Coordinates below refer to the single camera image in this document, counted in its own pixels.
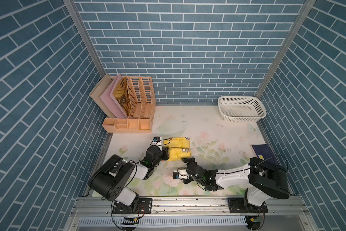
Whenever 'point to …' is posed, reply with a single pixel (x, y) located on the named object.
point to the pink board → (109, 99)
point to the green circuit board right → (254, 220)
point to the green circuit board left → (131, 221)
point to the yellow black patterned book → (121, 93)
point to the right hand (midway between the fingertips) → (184, 164)
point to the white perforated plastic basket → (241, 109)
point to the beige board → (97, 92)
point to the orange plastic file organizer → (142, 116)
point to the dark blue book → (263, 152)
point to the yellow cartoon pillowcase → (179, 147)
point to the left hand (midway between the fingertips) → (171, 148)
